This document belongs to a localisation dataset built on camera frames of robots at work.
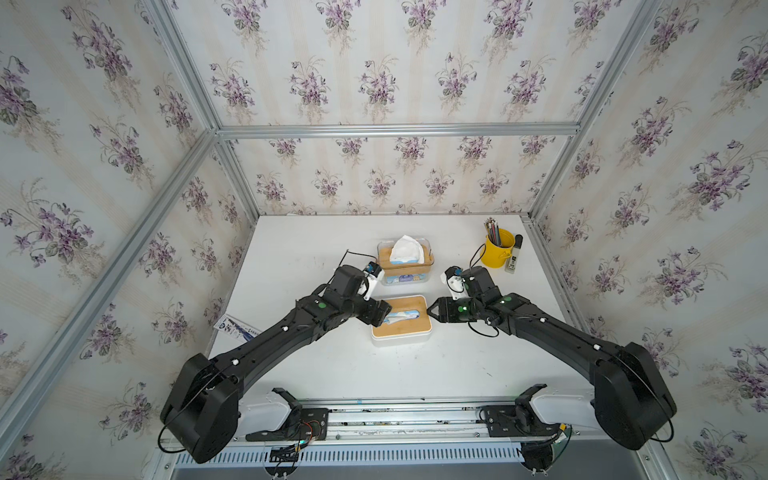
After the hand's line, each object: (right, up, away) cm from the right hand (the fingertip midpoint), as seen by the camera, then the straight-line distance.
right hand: (436, 311), depth 84 cm
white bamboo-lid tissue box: (-8, -3, -1) cm, 9 cm away
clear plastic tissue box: (-8, +7, +14) cm, 18 cm away
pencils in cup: (+21, +23, +13) cm, 34 cm away
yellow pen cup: (+23, +15, +15) cm, 31 cm away
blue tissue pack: (-12, -2, +2) cm, 12 cm away
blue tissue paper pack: (-8, +17, +13) cm, 23 cm away
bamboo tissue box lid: (-9, +11, +10) cm, 18 cm away
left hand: (-15, +3, -2) cm, 16 cm away
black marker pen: (+29, +12, +18) cm, 36 cm away
